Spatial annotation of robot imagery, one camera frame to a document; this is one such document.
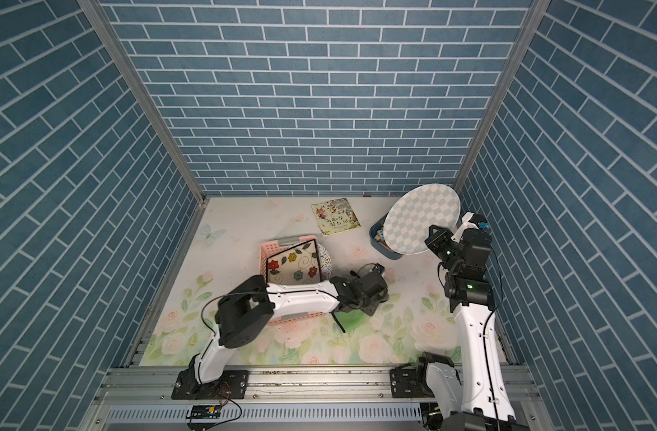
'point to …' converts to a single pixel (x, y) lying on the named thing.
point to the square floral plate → (295, 264)
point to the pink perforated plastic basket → (273, 248)
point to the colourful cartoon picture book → (335, 215)
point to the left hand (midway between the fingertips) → (381, 303)
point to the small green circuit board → (205, 411)
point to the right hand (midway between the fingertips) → (433, 226)
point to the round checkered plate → (407, 221)
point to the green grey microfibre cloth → (351, 321)
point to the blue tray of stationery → (378, 240)
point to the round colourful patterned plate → (325, 263)
